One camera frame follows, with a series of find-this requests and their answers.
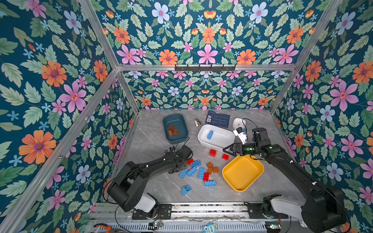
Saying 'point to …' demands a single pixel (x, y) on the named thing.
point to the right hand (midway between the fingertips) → (227, 148)
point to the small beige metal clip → (196, 121)
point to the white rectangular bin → (215, 137)
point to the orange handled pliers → (107, 227)
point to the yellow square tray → (240, 173)
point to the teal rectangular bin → (175, 128)
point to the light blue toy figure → (210, 228)
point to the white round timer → (238, 122)
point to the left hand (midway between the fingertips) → (183, 164)
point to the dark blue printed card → (217, 119)
